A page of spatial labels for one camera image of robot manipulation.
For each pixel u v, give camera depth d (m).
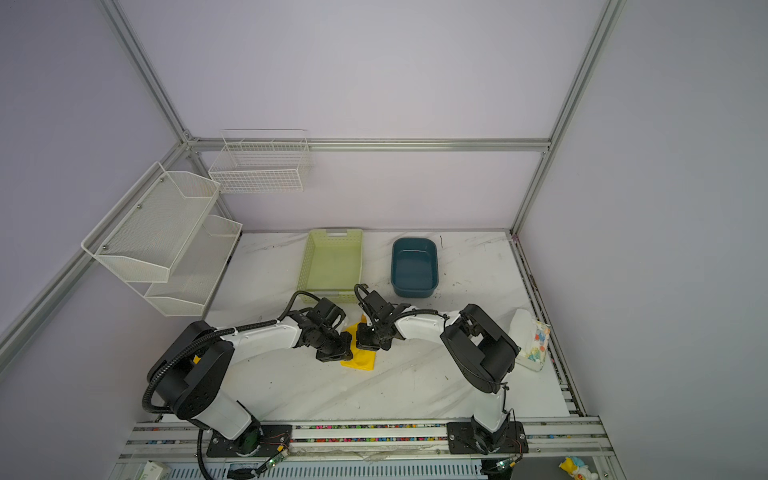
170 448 0.73
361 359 0.87
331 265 1.13
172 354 0.47
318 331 0.70
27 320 0.52
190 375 0.45
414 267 1.07
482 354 0.48
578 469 0.67
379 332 0.70
